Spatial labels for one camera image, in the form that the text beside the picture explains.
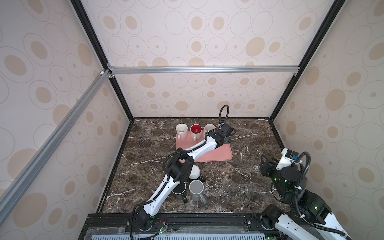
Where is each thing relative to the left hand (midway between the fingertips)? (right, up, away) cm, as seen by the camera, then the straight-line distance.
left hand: (228, 133), depth 97 cm
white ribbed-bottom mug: (-12, +4, +5) cm, 14 cm away
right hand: (+10, -11, -30) cm, 33 cm away
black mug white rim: (-29, -25, -32) cm, 50 cm away
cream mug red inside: (-21, +1, +8) cm, 23 cm away
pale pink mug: (-31, +2, +5) cm, 32 cm away
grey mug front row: (-21, -27, -22) cm, 41 cm away
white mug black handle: (-22, -22, -17) cm, 35 cm away
